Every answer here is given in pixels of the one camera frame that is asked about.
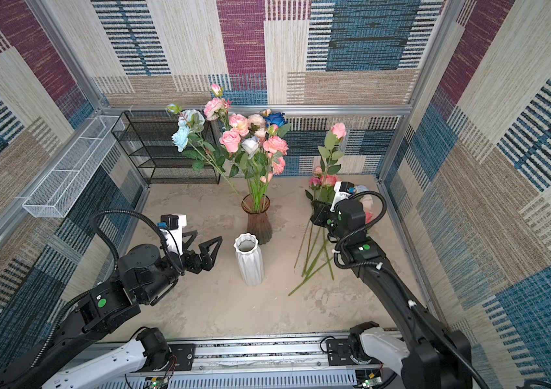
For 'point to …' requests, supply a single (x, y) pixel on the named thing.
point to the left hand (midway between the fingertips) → (209, 233)
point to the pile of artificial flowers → (321, 189)
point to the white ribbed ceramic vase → (250, 259)
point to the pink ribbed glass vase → (258, 222)
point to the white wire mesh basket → (57, 192)
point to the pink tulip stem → (260, 194)
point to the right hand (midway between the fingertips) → (313, 205)
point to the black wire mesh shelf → (146, 137)
